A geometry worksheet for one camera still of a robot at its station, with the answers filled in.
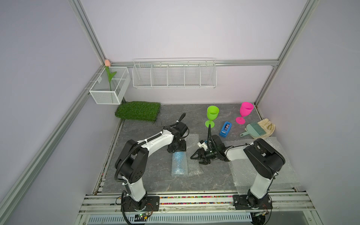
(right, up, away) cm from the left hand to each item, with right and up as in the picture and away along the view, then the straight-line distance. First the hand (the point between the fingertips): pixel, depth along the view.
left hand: (180, 150), depth 88 cm
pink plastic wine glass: (+45, +27, +8) cm, 54 cm away
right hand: (+7, -5, -1) cm, 9 cm away
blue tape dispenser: (+33, +13, +13) cm, 38 cm away
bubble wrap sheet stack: (+38, -13, -5) cm, 40 cm away
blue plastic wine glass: (0, -6, -7) cm, 10 cm away
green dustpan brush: (+54, +13, +14) cm, 57 cm away
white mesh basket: (-47, +37, -6) cm, 61 cm away
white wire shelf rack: (-4, +52, +10) cm, 54 cm away
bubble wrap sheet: (+9, -9, -5) cm, 13 cm away
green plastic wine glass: (+22, +23, +6) cm, 32 cm away
